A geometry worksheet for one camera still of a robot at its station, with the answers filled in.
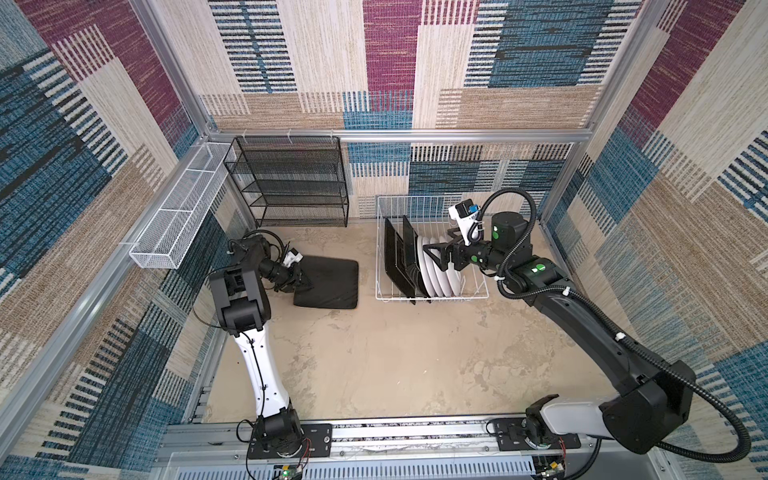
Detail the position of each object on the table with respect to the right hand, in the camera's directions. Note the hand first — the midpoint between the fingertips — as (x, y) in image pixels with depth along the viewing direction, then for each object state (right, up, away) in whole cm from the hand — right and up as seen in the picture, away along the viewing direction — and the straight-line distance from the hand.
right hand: (438, 243), depth 74 cm
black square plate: (-30, -12, +29) cm, 44 cm away
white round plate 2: (+5, -12, +14) cm, 19 cm away
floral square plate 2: (-6, -4, +9) cm, 11 cm away
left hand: (-39, -13, +26) cm, 49 cm away
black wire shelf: (-47, +23, +36) cm, 64 cm away
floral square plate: (-10, -5, +11) cm, 16 cm away
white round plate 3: (+7, -10, +16) cm, 20 cm away
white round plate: (+1, -9, +13) cm, 16 cm away
